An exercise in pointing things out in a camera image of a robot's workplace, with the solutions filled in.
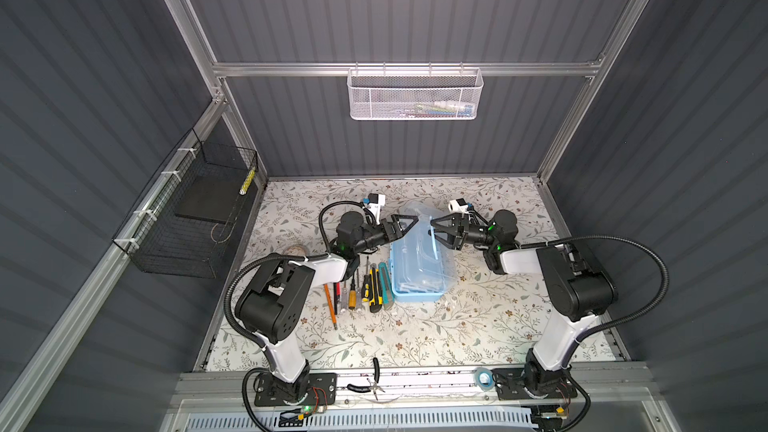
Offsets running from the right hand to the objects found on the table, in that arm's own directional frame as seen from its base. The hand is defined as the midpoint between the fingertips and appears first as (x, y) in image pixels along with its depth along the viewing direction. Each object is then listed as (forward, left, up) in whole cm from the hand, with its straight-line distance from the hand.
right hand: (435, 235), depth 81 cm
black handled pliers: (-30, +16, -18) cm, 39 cm away
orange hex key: (-17, +29, -18) cm, 38 cm away
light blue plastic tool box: (-12, +8, -14) cm, 19 cm away
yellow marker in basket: (+11, +52, +11) cm, 54 cm away
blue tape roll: (-31, -11, -19) cm, 38 cm away
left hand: (+4, +5, +1) cm, 7 cm away
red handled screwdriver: (-9, +29, -17) cm, 35 cm away
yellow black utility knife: (-9, +17, -17) cm, 26 cm away
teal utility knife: (-7, +14, -17) cm, 23 cm away
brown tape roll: (+6, +44, -17) cm, 48 cm away
